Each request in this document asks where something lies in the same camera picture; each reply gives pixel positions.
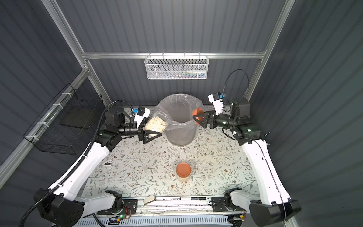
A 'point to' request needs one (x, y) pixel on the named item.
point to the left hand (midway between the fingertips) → (161, 130)
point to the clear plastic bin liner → (179, 108)
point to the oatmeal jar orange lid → (183, 170)
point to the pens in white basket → (191, 74)
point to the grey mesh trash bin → (182, 137)
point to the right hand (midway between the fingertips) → (200, 115)
